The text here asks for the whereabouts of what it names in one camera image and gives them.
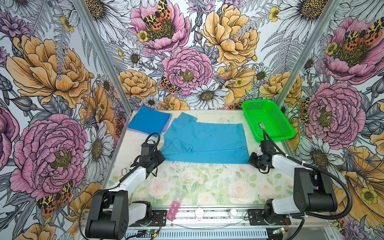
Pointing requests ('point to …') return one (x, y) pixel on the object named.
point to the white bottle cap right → (232, 213)
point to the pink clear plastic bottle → (174, 207)
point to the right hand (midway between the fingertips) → (249, 165)
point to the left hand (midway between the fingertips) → (162, 160)
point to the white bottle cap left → (199, 213)
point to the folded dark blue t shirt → (149, 120)
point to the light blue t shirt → (186, 140)
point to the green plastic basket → (262, 116)
